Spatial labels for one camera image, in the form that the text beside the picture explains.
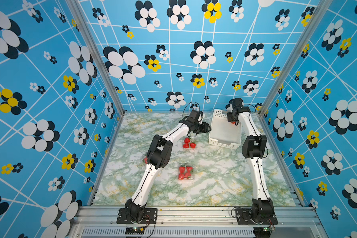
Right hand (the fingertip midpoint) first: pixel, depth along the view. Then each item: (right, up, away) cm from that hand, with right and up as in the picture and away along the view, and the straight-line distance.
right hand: (235, 117), depth 112 cm
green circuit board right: (-4, -56, -45) cm, 72 cm away
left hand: (-21, -8, -12) cm, 26 cm away
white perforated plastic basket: (-9, -12, -5) cm, 16 cm away
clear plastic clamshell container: (-38, -34, -25) cm, 57 cm away
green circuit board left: (-64, -58, -40) cm, 96 cm away
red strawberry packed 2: (-36, -33, -24) cm, 54 cm away
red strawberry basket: (-37, -17, -11) cm, 42 cm away
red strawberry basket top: (-38, -20, -14) cm, 45 cm away
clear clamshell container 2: (-57, -22, -47) cm, 77 cm away
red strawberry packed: (-41, -32, -26) cm, 58 cm away
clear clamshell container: (-34, -20, -14) cm, 42 cm away
